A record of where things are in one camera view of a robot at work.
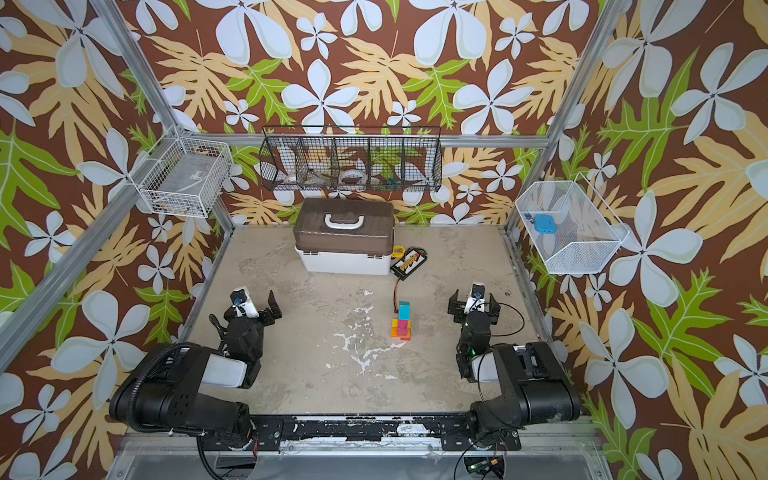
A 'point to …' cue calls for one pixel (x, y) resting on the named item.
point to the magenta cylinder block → (404, 322)
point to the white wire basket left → (184, 175)
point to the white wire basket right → (588, 232)
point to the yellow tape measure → (398, 252)
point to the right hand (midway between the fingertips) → (473, 292)
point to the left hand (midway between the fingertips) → (253, 292)
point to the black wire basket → (351, 159)
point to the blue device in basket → (544, 224)
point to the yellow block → (395, 323)
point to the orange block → (395, 334)
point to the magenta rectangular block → (402, 330)
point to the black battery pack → (413, 258)
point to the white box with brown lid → (344, 235)
